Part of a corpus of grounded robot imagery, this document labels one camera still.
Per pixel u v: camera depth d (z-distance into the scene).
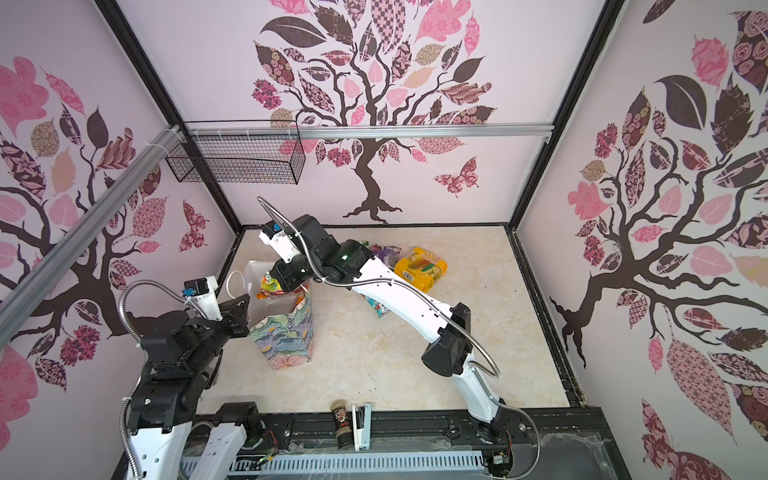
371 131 0.93
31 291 0.51
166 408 0.43
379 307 0.95
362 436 0.71
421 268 1.01
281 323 0.70
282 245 0.61
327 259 0.53
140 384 0.47
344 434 0.71
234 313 0.57
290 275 0.61
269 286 0.69
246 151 0.95
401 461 0.78
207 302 0.56
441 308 0.49
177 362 0.46
